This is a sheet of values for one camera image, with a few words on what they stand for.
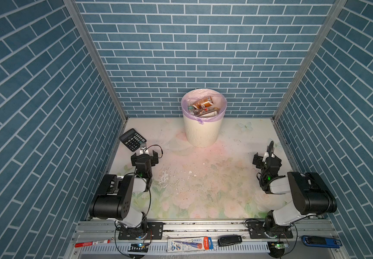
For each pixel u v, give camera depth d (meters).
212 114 0.90
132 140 1.05
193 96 0.97
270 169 0.71
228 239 0.70
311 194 0.46
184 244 0.69
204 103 0.96
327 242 0.68
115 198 0.45
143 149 0.78
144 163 0.70
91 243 0.69
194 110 0.99
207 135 0.94
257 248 0.77
